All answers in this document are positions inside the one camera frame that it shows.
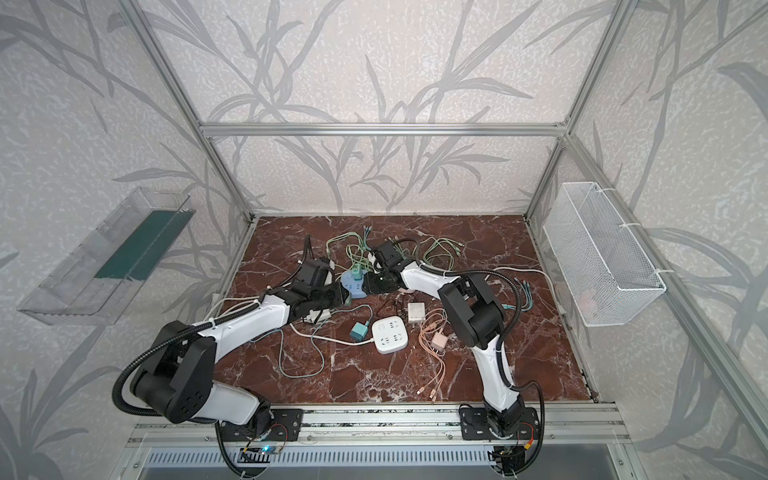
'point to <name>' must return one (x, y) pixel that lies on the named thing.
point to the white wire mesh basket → (608, 275)
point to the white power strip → (389, 334)
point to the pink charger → (439, 341)
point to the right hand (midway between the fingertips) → (368, 278)
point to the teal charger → (359, 331)
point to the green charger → (356, 272)
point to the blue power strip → (354, 286)
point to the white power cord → (328, 337)
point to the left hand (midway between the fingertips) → (351, 284)
